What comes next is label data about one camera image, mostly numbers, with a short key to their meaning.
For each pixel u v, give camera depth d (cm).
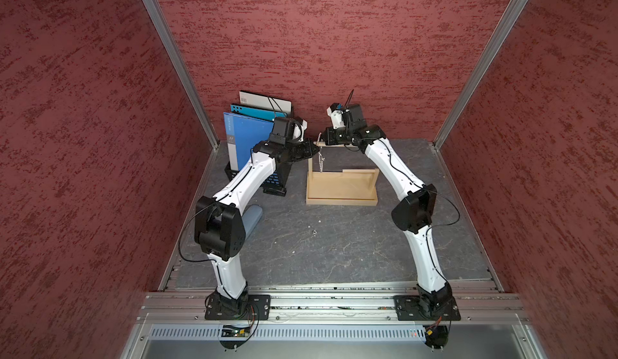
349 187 106
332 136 81
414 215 59
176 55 88
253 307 74
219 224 48
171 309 76
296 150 74
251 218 92
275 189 101
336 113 81
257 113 92
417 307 73
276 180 100
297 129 71
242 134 88
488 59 89
